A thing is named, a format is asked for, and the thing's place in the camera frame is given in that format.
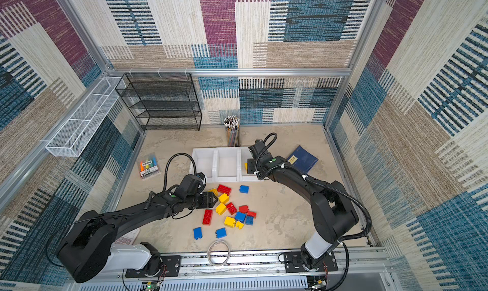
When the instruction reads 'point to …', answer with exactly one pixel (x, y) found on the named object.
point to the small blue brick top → (244, 189)
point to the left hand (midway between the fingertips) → (213, 197)
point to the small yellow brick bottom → (239, 225)
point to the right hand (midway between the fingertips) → (255, 167)
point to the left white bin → (205, 160)
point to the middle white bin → (227, 164)
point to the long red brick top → (223, 189)
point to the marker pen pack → (149, 166)
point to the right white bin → (244, 154)
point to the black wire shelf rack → (162, 101)
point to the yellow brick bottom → (229, 222)
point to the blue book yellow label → (302, 160)
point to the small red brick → (251, 214)
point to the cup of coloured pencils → (232, 124)
